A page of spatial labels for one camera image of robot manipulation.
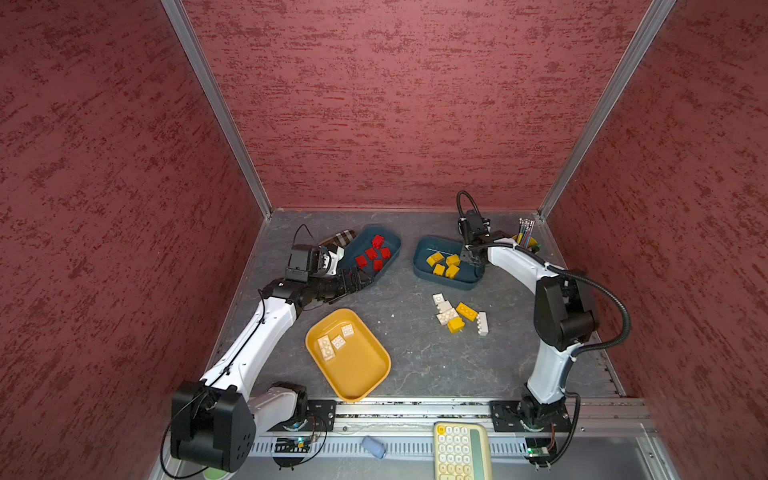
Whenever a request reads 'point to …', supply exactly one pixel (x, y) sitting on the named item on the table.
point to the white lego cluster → (444, 307)
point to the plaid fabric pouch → (341, 239)
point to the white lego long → (326, 348)
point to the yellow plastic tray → (350, 357)
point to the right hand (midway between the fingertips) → (471, 259)
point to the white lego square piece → (338, 341)
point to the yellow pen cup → (526, 241)
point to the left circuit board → (291, 445)
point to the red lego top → (371, 253)
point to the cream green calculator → (461, 451)
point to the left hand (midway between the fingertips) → (363, 290)
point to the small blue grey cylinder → (374, 446)
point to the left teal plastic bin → (363, 237)
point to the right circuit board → (539, 450)
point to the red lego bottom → (378, 242)
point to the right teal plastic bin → (469, 277)
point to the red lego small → (361, 261)
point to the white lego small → (348, 330)
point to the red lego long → (377, 265)
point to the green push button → (213, 473)
